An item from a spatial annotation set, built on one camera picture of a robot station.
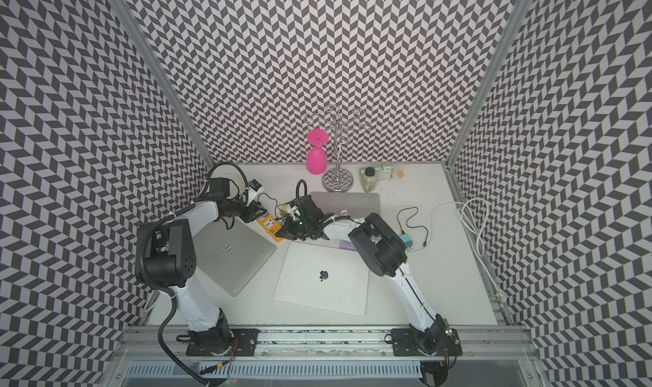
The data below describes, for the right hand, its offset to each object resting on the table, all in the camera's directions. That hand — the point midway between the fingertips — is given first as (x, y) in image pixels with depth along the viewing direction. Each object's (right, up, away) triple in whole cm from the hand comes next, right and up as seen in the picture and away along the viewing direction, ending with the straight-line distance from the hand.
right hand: (276, 237), depth 92 cm
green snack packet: (+43, +25, +16) cm, 52 cm away
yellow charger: (+1, +9, +9) cm, 13 cm away
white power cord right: (+80, +1, +7) cm, 80 cm away
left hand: (-8, +11, +5) cm, 14 cm away
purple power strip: (+26, -2, -1) cm, 26 cm away
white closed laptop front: (+18, -12, -7) cm, 23 cm away
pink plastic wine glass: (+15, +29, -3) cm, 33 cm away
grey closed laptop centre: (+29, +11, +16) cm, 35 cm away
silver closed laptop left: (-14, -6, -6) cm, 16 cm away
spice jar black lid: (+36, +22, +10) cm, 43 cm away
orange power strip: (-2, +4, +2) cm, 5 cm away
